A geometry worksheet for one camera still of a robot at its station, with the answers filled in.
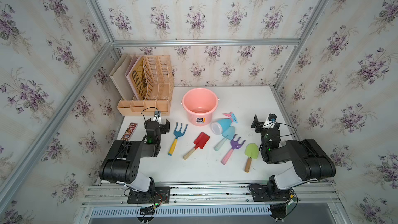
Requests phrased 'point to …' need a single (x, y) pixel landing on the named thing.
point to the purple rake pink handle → (234, 145)
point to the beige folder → (117, 75)
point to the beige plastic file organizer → (158, 71)
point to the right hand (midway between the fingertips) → (265, 117)
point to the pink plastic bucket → (199, 104)
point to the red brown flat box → (129, 131)
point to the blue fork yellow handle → (176, 134)
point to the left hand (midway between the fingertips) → (159, 119)
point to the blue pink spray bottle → (217, 127)
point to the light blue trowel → (228, 133)
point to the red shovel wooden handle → (200, 141)
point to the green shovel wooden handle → (252, 151)
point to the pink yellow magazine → (136, 76)
